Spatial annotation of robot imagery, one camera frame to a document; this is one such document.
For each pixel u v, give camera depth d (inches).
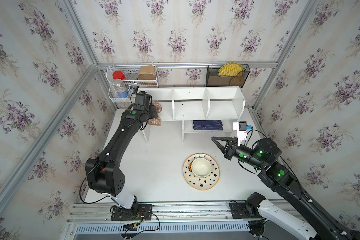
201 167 33.9
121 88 34.2
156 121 30.2
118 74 36.1
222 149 22.5
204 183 32.3
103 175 16.8
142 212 28.4
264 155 19.3
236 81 38.3
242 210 28.7
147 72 34.8
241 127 20.8
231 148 20.5
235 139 21.9
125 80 36.6
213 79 37.8
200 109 33.9
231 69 36.7
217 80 37.6
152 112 29.4
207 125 35.5
